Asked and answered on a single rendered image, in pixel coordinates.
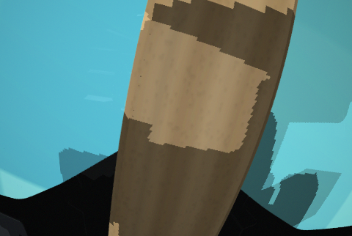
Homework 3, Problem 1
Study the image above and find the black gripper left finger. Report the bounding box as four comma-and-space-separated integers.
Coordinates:
0, 151, 117, 236

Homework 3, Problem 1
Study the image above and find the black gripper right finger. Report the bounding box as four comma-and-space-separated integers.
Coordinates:
218, 191, 352, 236

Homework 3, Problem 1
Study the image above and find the wooden plank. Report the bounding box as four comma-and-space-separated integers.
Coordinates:
109, 0, 298, 236

